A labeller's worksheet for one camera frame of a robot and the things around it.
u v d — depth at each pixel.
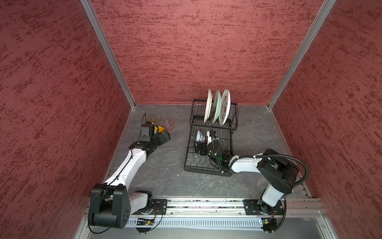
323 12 0.73
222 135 1.00
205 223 0.71
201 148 0.79
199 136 0.89
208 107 0.74
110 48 0.88
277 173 0.47
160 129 0.97
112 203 0.40
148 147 0.60
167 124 1.05
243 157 0.59
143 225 0.72
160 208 0.74
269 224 0.71
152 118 1.04
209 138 0.81
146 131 0.65
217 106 0.71
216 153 0.67
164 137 0.77
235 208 0.76
